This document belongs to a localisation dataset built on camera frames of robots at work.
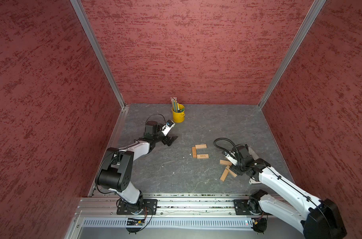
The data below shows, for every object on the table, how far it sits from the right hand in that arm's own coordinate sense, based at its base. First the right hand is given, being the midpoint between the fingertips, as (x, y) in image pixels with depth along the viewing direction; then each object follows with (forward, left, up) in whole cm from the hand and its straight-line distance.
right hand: (238, 162), depth 85 cm
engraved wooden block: (+6, +20, -4) cm, 22 cm away
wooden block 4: (-5, +9, -5) cm, 11 cm away
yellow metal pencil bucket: (+35, +36, +1) cm, 50 cm away
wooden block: (+9, +26, -3) cm, 28 cm away
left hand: (+19, +41, +5) cm, 45 cm away
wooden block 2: (+13, +22, -3) cm, 26 cm away
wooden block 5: (-6, +7, +4) cm, 10 cm away
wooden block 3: (+2, +7, -4) cm, 8 cm away
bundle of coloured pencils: (+39, +38, +9) cm, 55 cm away
